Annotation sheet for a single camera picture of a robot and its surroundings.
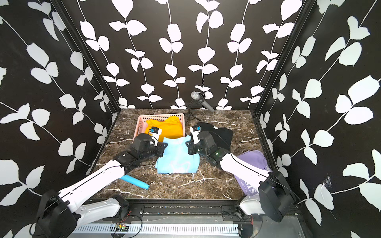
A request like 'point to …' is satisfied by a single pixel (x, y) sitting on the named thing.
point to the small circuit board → (119, 227)
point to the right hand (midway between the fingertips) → (184, 140)
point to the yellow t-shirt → (171, 127)
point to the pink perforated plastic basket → (141, 124)
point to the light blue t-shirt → (176, 159)
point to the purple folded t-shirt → (256, 157)
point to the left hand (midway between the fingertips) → (167, 142)
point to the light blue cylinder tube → (135, 182)
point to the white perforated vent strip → (159, 229)
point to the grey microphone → (196, 95)
